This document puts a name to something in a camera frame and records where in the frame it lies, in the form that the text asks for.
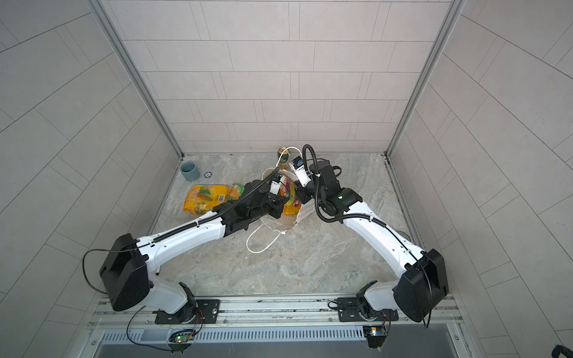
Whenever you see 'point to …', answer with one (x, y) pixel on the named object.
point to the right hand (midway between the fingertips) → (295, 181)
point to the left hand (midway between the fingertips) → (292, 196)
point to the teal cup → (190, 171)
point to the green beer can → (285, 156)
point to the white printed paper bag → (270, 172)
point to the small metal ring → (207, 174)
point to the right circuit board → (375, 335)
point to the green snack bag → (235, 192)
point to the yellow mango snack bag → (202, 198)
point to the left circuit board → (184, 338)
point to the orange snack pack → (291, 209)
